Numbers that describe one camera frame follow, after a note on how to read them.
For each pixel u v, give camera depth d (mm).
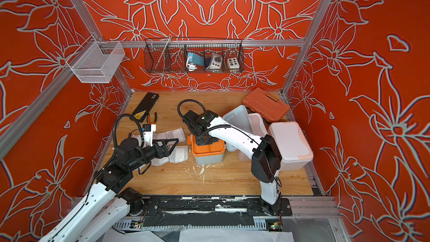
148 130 644
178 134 968
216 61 907
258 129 831
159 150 630
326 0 753
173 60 1009
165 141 630
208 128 539
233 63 946
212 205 744
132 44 924
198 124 560
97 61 925
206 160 836
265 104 1058
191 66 853
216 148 778
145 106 1107
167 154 623
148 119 1038
